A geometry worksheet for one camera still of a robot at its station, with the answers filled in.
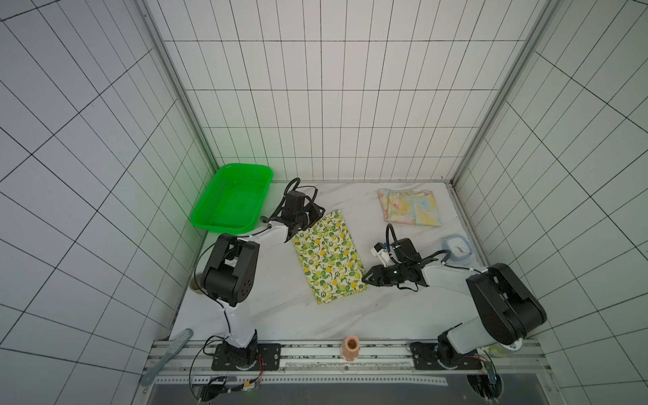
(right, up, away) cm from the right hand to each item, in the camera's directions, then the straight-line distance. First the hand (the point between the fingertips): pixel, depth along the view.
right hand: (367, 278), depth 88 cm
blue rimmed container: (+37, +10, +7) cm, 39 cm away
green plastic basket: (-57, +29, +23) cm, 67 cm away
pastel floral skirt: (+24, +26, +21) cm, 41 cm away
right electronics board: (+31, -24, -20) cm, 44 cm away
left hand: (-16, +22, +7) cm, 28 cm away
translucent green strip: (-59, -15, -12) cm, 62 cm away
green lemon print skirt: (-12, +6, +4) cm, 14 cm away
